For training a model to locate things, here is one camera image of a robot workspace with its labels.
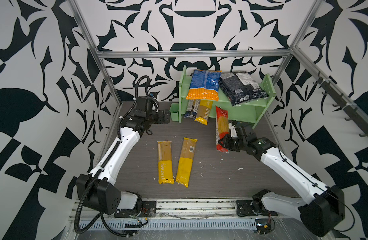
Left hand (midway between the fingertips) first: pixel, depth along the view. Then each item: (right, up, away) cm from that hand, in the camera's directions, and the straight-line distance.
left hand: (161, 109), depth 78 cm
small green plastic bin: (+4, +1, +32) cm, 32 cm away
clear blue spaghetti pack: (+16, +2, +19) cm, 25 cm away
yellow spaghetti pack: (+24, +2, +19) cm, 31 cm away
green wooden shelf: (+54, -1, +21) cm, 58 cm away
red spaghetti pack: (+32, -9, +3) cm, 33 cm away
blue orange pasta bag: (+23, +13, +5) cm, 27 cm away
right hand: (+30, -16, +1) cm, 34 cm away
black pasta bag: (+42, +12, +4) cm, 44 cm away
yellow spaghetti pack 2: (0, -30, +11) cm, 32 cm away
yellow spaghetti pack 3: (+13, -29, +9) cm, 33 cm away
